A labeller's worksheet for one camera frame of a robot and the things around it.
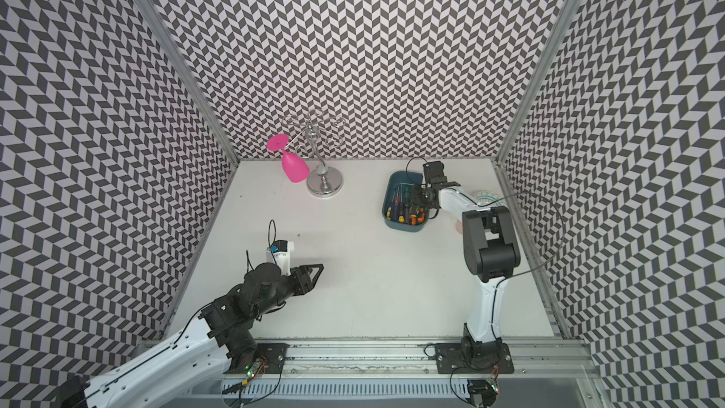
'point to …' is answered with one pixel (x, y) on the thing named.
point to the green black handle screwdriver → (407, 200)
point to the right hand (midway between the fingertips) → (416, 200)
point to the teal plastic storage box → (401, 178)
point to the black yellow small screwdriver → (396, 208)
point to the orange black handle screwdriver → (422, 216)
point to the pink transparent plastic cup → (459, 226)
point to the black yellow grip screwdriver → (388, 213)
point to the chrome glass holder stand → (326, 180)
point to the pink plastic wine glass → (295, 167)
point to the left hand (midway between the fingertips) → (318, 271)
